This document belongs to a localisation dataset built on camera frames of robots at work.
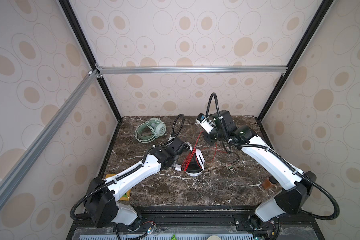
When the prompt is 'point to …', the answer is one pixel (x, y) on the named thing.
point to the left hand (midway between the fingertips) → (174, 150)
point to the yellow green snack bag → (126, 196)
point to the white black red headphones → (196, 165)
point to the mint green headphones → (161, 128)
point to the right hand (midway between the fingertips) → (205, 130)
